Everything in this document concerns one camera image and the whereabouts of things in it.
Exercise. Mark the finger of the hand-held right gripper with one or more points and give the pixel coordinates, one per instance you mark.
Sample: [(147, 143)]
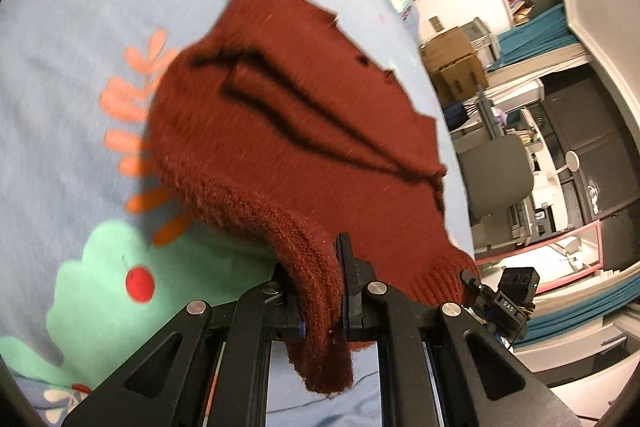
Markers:
[(476, 292)]

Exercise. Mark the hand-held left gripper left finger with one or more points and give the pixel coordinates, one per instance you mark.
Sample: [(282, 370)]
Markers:
[(280, 304)]

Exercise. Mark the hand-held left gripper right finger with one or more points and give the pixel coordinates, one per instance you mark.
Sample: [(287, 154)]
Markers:
[(352, 287)]

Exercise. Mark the dark red knitted sweater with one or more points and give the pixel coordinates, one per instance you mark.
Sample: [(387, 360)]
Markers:
[(300, 132)]

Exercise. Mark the pink storage box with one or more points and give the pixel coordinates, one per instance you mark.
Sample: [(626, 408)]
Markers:
[(530, 250)]

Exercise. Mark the teal fabric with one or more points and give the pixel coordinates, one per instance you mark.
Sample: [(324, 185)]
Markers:
[(580, 312)]

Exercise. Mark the grey chair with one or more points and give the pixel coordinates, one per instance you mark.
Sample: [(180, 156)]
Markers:
[(495, 177)]

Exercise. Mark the white desk lamp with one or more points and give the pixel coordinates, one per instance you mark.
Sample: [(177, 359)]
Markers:
[(571, 160)]

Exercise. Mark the dark blue bag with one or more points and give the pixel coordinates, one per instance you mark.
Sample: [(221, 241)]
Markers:
[(456, 116)]

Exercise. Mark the white desk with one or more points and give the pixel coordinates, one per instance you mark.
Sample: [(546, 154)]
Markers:
[(505, 117)]

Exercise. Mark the dark cabinet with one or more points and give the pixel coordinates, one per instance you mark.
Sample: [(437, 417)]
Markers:
[(585, 132)]

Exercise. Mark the brown cardboard boxes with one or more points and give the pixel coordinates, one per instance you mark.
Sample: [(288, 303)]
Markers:
[(452, 67)]

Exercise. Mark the white storage box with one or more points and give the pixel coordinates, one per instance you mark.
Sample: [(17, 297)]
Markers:
[(477, 37)]

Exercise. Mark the teal curtain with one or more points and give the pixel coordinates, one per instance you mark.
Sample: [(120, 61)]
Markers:
[(535, 39)]

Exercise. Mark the printed blue bed cover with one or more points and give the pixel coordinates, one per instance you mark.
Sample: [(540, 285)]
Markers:
[(75, 107)]

